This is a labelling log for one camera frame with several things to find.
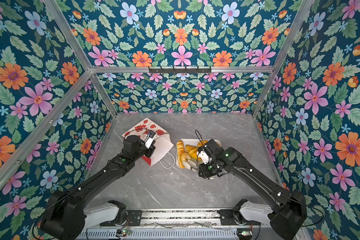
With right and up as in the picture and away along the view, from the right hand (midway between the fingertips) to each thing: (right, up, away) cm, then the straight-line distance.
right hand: (201, 172), depth 74 cm
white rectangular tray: (-4, +13, +30) cm, 33 cm away
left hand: (-25, +17, +8) cm, 32 cm away
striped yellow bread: (-4, +8, +19) cm, 21 cm away
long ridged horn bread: (-12, +8, +22) cm, 26 cm away
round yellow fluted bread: (+2, +12, +23) cm, 26 cm away
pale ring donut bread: (-9, +5, +14) cm, 18 cm away
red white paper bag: (-25, +13, +25) cm, 37 cm away
